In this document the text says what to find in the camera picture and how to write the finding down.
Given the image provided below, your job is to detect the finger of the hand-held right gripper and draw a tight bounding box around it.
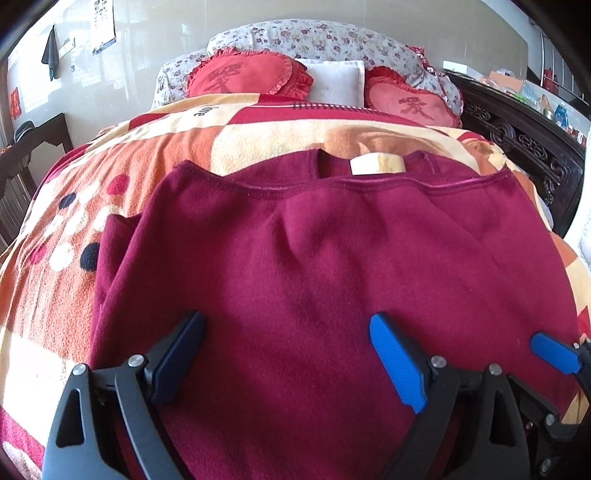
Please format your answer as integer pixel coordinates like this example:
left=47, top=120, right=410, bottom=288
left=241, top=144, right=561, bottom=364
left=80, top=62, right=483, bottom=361
left=508, top=374, right=580, bottom=476
left=530, top=332, right=591, bottom=376

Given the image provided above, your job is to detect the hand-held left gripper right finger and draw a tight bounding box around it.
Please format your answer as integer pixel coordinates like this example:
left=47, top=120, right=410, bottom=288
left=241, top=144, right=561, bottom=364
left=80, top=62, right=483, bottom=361
left=368, top=313, right=532, bottom=480

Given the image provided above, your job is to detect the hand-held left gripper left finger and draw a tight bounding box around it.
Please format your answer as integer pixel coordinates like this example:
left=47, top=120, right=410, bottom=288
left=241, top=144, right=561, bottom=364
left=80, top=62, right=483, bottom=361
left=42, top=310, right=206, bottom=480

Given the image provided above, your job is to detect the maroon fleece sweater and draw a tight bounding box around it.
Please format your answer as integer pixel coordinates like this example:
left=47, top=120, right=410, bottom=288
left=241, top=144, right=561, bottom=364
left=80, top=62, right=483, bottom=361
left=88, top=148, right=583, bottom=480

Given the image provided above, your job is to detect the white ornate chair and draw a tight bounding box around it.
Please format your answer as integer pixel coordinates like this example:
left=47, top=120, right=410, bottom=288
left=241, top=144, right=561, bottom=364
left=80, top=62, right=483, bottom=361
left=561, top=189, right=591, bottom=271

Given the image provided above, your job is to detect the dark carved wooden cabinet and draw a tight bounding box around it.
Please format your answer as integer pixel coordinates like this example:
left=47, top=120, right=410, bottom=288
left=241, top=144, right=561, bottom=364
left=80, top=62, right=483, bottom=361
left=445, top=71, right=585, bottom=227

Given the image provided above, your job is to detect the orange red printed blanket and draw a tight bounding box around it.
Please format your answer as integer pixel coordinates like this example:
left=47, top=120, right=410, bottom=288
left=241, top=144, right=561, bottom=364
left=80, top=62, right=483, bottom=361
left=0, top=92, right=591, bottom=467

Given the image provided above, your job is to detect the dark wooden desk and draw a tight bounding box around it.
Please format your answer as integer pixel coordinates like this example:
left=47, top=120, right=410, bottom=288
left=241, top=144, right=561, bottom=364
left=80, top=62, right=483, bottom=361
left=0, top=113, right=75, bottom=245

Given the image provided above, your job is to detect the red heart pillow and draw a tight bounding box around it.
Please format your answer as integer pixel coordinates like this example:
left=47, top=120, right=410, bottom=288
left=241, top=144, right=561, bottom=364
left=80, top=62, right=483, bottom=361
left=187, top=48, right=315, bottom=100
left=364, top=66, right=462, bottom=129

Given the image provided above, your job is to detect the white pillow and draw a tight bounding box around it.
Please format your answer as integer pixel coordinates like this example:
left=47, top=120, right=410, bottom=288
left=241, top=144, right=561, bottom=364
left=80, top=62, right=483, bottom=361
left=295, top=59, right=366, bottom=108

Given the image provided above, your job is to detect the dark hanging towel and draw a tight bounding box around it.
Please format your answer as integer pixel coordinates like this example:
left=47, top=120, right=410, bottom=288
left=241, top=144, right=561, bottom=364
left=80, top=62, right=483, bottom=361
left=41, top=25, right=61, bottom=80

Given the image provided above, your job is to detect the wall calendar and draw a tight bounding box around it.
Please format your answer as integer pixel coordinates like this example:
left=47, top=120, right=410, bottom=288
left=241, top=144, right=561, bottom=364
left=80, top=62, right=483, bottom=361
left=91, top=0, right=116, bottom=56

